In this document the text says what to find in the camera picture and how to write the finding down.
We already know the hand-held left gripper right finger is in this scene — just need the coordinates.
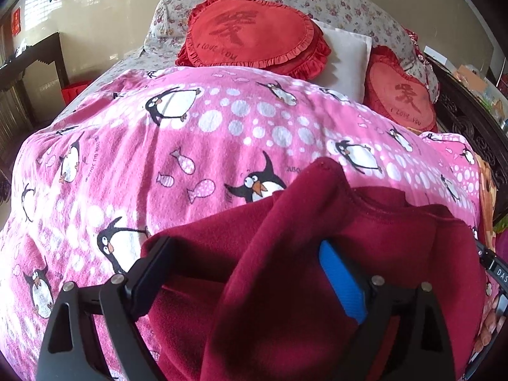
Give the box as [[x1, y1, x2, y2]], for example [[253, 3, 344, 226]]
[[318, 240, 455, 381]]

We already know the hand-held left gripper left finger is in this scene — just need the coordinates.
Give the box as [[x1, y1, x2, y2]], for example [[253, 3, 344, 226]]
[[36, 236, 178, 381]]

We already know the dark red sweater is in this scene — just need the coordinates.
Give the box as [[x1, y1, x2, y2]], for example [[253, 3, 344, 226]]
[[141, 157, 487, 381]]

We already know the pink penguin printed blanket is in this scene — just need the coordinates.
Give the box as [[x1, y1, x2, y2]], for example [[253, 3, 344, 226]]
[[0, 65, 483, 381]]

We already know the dark carved wooden headboard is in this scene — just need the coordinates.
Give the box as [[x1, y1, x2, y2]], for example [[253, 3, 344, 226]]
[[423, 45, 508, 227]]

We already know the cardboard box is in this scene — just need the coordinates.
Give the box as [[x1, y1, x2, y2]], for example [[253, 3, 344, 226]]
[[454, 64, 490, 94]]

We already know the red box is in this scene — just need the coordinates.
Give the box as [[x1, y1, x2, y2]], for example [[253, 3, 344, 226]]
[[61, 80, 95, 107]]

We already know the small red heart cushion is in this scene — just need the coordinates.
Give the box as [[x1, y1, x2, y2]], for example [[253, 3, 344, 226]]
[[363, 45, 439, 133]]

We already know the white pillow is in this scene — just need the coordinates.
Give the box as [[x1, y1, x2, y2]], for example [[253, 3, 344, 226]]
[[310, 19, 374, 104]]

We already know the dark wooden side table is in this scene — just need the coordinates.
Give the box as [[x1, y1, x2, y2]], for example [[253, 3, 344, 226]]
[[0, 32, 67, 139]]

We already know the small floral pillow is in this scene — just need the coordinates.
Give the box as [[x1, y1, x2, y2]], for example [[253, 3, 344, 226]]
[[143, 0, 225, 54]]

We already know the large red heart cushion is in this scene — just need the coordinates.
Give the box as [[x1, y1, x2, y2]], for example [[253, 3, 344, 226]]
[[176, 0, 332, 80]]

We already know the large floral pillow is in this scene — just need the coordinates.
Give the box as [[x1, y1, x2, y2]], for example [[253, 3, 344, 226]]
[[213, 0, 439, 102]]

